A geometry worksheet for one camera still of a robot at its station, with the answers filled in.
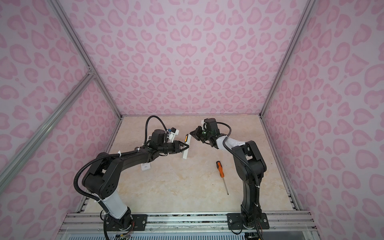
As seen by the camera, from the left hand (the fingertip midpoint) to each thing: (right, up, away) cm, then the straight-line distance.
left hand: (188, 145), depth 86 cm
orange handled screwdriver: (+19, -16, +3) cm, 25 cm away
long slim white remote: (-2, -4, -1) cm, 4 cm away
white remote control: (-26, -13, +4) cm, 30 cm away
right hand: (+1, +8, +6) cm, 10 cm away
